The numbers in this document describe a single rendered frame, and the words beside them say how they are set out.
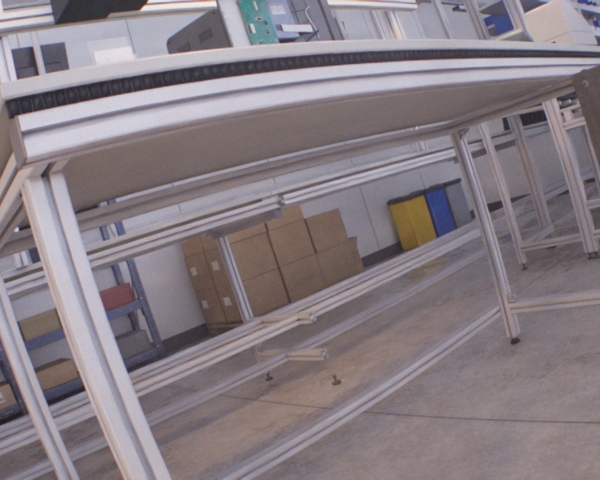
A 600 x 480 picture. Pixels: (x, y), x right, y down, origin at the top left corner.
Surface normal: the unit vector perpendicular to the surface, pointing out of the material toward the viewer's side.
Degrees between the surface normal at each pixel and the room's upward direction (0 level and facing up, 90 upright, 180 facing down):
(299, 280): 90
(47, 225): 90
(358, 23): 90
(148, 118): 90
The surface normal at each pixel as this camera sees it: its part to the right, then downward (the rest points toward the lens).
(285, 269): 0.59, -0.14
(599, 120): -0.67, 0.26
